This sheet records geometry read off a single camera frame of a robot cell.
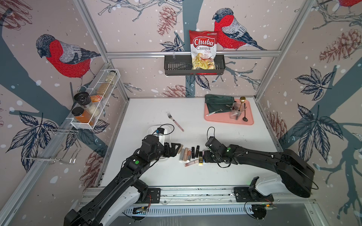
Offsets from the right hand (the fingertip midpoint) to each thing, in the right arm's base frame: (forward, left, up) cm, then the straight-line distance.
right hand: (205, 157), depth 86 cm
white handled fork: (+36, -7, -1) cm, 37 cm away
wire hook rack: (-11, +63, +34) cm, 73 cm away
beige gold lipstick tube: (+5, +16, 0) cm, 17 cm away
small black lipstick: (+2, +8, 0) cm, 8 cm away
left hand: (+2, +17, +15) cm, 23 cm away
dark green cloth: (+47, -11, -1) cm, 49 cm away
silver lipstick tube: (+1, +15, -1) cm, 15 cm away
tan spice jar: (+24, +60, +34) cm, 73 cm away
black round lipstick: (+4, +5, 0) cm, 6 cm away
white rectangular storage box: (+3, +26, +25) cm, 37 cm away
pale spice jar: (+36, +60, +33) cm, 78 cm away
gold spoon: (+40, -28, +12) cm, 50 cm away
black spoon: (+32, -32, -2) cm, 46 cm away
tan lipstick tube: (+1, +12, -1) cm, 12 cm away
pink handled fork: (+31, +26, 0) cm, 41 cm away
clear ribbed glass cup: (+33, -24, +5) cm, 41 cm away
